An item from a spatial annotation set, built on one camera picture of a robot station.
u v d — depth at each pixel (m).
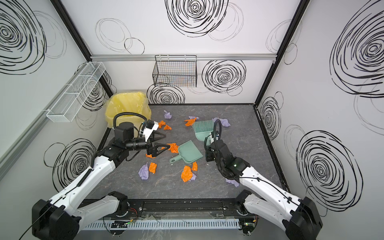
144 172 0.84
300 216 0.39
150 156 0.64
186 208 0.75
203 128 0.81
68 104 0.74
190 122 1.08
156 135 0.71
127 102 0.96
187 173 0.85
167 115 1.09
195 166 0.87
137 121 0.83
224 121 1.07
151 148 0.62
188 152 0.94
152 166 0.87
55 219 0.37
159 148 0.63
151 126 0.62
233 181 0.81
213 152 0.61
